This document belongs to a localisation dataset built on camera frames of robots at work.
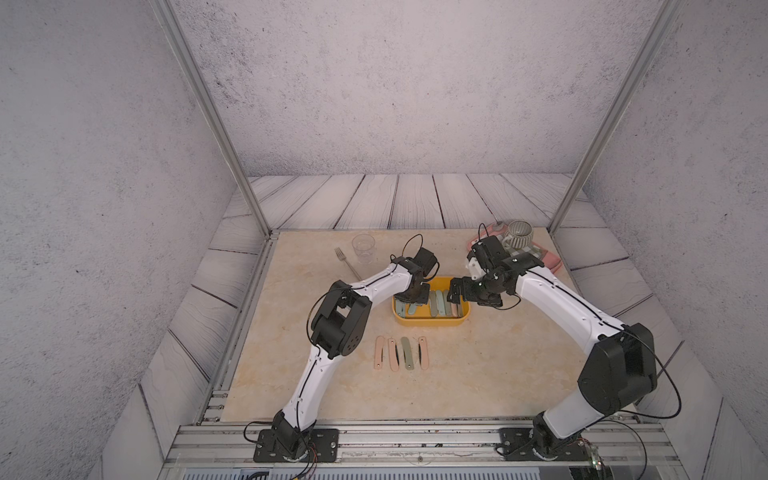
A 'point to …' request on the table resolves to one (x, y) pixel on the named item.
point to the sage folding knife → (440, 302)
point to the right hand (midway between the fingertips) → (463, 298)
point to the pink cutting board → (497, 229)
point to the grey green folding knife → (433, 303)
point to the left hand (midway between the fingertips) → (424, 301)
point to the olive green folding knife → (406, 349)
